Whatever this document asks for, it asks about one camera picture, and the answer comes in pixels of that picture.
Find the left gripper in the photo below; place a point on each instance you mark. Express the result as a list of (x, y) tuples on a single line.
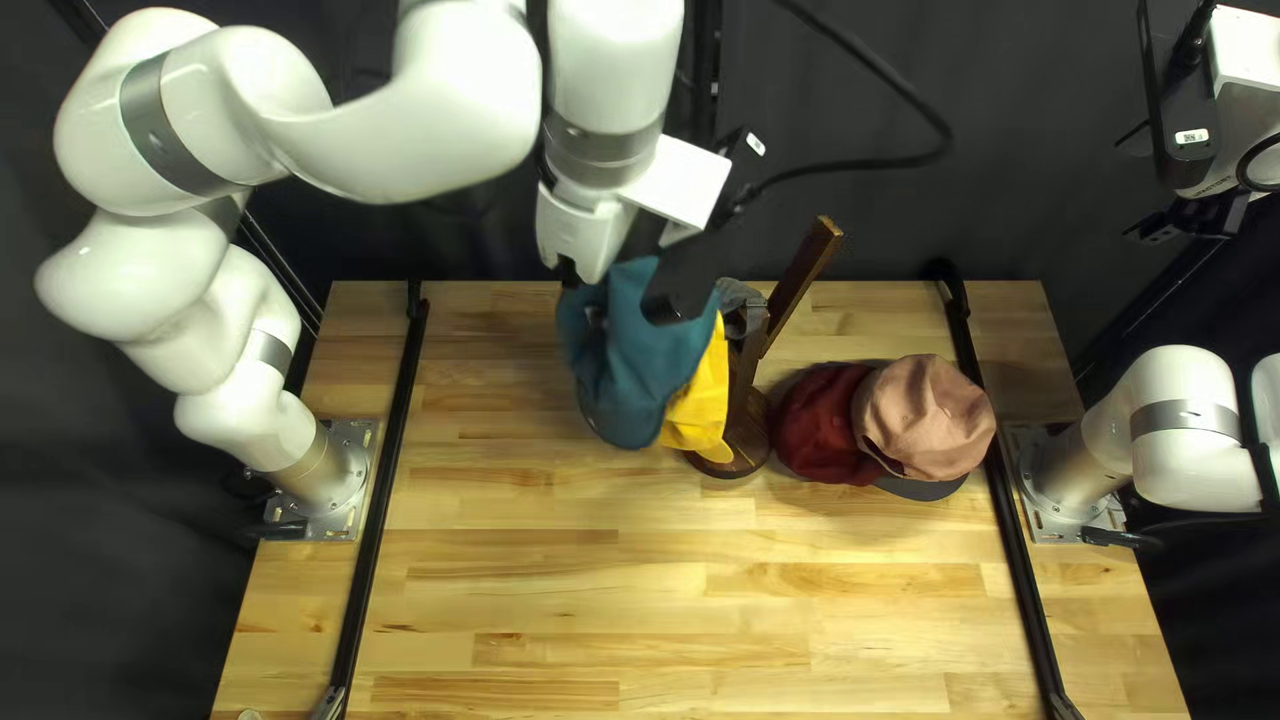
[(585, 230)]

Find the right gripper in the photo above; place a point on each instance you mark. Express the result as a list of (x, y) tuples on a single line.
[(1225, 140)]

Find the teal cap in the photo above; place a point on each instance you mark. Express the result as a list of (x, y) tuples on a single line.
[(630, 370)]

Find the yellow cap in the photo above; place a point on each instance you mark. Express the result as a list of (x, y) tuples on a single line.
[(705, 400)]

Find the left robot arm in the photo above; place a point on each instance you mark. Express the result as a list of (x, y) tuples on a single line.
[(200, 280)]

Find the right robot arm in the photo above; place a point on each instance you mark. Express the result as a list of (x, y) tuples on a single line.
[(1180, 430)]

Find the grey cap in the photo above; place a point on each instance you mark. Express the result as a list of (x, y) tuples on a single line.
[(742, 305)]

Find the wooden cap stand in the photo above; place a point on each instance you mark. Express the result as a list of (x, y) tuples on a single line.
[(745, 440)]

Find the red cap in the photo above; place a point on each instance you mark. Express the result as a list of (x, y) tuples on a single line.
[(815, 425)]

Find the pink cap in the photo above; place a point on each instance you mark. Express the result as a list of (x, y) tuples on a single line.
[(925, 415)]

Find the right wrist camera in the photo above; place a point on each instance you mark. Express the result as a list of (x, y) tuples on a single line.
[(1175, 90)]

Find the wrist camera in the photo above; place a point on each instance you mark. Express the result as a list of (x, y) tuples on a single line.
[(1175, 90), (700, 250)]

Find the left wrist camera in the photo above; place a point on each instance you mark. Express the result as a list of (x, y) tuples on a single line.
[(700, 250)]

